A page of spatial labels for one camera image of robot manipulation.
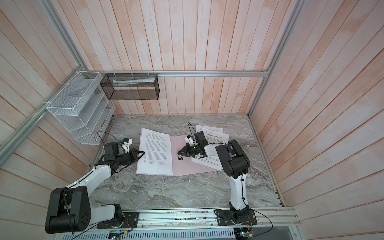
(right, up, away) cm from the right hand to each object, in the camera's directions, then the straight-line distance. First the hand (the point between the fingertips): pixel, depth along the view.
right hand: (178, 153), depth 95 cm
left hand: (-19, 0, -8) cm, 21 cm away
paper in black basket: (-38, +44, -5) cm, 58 cm away
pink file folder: (+3, -7, -2) cm, 8 cm away
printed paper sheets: (+27, +10, +13) cm, 31 cm away
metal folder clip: (+1, -3, +1) cm, 3 cm away
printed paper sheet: (-13, -3, -5) cm, 14 cm away
